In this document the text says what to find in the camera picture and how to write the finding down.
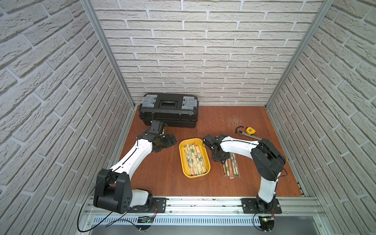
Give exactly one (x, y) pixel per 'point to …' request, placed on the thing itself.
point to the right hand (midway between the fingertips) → (222, 157)
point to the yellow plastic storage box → (199, 141)
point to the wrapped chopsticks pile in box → (195, 159)
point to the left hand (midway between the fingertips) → (172, 140)
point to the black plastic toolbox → (176, 110)
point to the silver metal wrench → (241, 132)
